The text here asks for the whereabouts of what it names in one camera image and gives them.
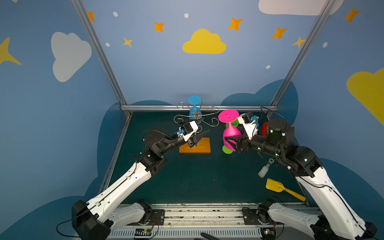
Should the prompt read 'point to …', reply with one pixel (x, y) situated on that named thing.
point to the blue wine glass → (195, 113)
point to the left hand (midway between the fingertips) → (203, 119)
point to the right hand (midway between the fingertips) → (232, 132)
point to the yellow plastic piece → (277, 186)
